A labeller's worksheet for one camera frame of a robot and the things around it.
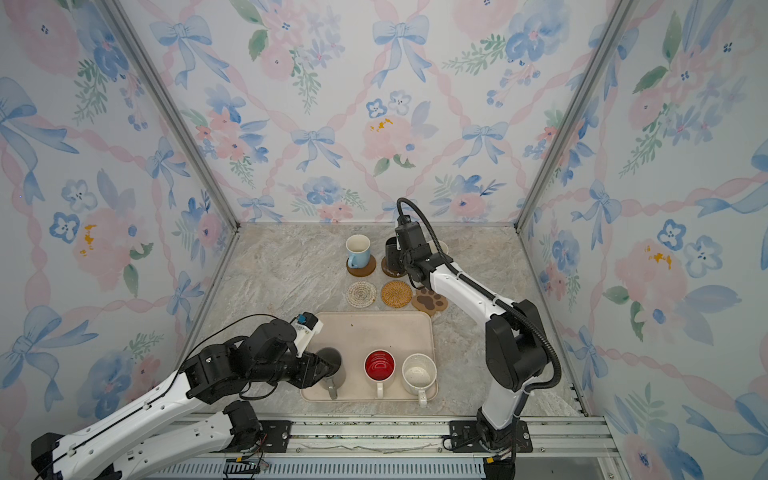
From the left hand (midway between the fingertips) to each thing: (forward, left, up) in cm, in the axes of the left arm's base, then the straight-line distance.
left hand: (328, 366), depth 69 cm
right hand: (+35, -15, +1) cm, 38 cm away
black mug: (+27, -15, +8) cm, 32 cm away
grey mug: (+5, +1, -8) cm, 9 cm away
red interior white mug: (+6, -11, -15) cm, 20 cm away
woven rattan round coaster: (+30, -17, -17) cm, 38 cm away
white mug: (+3, -22, -16) cm, 28 cm away
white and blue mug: (+43, -3, -8) cm, 44 cm away
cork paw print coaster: (+27, -27, -16) cm, 41 cm away
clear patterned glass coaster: (+30, -5, -17) cm, 34 cm away
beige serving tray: (+15, -4, -16) cm, 23 cm away
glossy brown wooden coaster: (+41, -12, -16) cm, 46 cm away
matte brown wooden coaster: (+39, -5, -16) cm, 43 cm away
